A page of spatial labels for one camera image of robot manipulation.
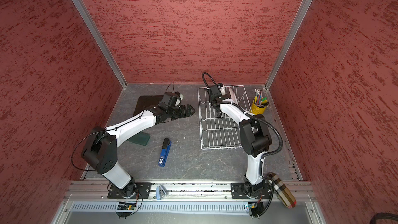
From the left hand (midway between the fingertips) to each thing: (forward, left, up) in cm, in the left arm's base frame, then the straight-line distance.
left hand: (189, 114), depth 87 cm
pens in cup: (+13, -44, -2) cm, 46 cm away
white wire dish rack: (-5, -21, -11) cm, 24 cm away
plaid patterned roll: (-36, -46, -10) cm, 59 cm away
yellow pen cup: (+7, -42, -4) cm, 42 cm away
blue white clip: (-37, +12, -12) cm, 41 cm away
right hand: (+10, -23, -1) cm, 25 cm away
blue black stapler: (-14, +13, -13) cm, 24 cm away
